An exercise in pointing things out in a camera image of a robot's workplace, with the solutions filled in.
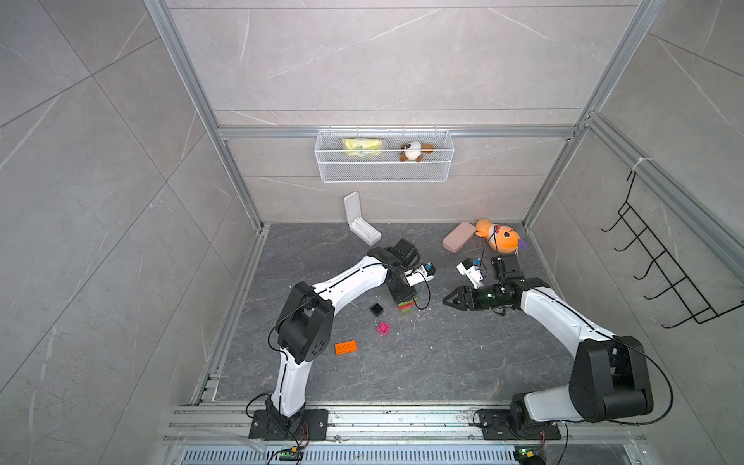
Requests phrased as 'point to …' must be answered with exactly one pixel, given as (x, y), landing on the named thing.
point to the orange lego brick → (345, 347)
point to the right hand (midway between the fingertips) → (452, 300)
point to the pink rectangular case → (458, 236)
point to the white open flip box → (358, 226)
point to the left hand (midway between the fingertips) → (409, 288)
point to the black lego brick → (377, 309)
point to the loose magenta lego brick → (383, 327)
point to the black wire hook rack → (699, 310)
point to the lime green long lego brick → (404, 303)
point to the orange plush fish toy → (501, 238)
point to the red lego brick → (406, 306)
